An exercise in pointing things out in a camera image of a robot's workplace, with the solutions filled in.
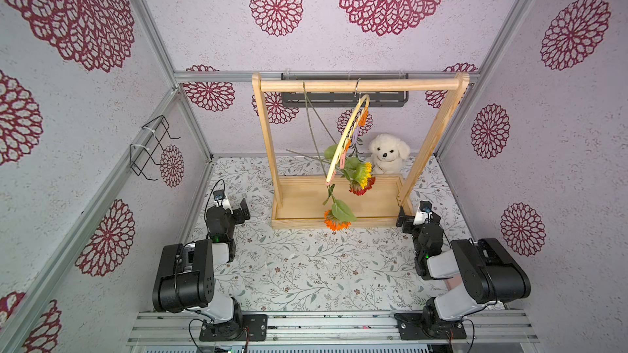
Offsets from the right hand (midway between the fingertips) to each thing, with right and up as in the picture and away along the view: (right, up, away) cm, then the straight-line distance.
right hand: (415, 205), depth 90 cm
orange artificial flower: (-31, -2, -16) cm, 34 cm away
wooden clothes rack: (-44, -1, +14) cm, 46 cm away
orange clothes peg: (-25, +23, +2) cm, 34 cm away
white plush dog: (-7, +20, +10) cm, 23 cm away
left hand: (-69, +1, +4) cm, 69 cm away
